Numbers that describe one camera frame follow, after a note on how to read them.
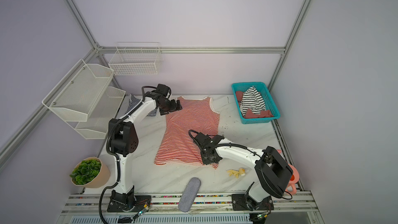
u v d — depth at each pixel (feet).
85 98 2.57
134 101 3.73
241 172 2.68
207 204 2.45
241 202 2.42
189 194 2.44
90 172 2.40
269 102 3.47
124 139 1.84
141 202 2.40
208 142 2.02
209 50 3.04
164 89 2.75
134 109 2.04
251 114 3.42
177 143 3.08
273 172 1.41
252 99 3.66
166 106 2.76
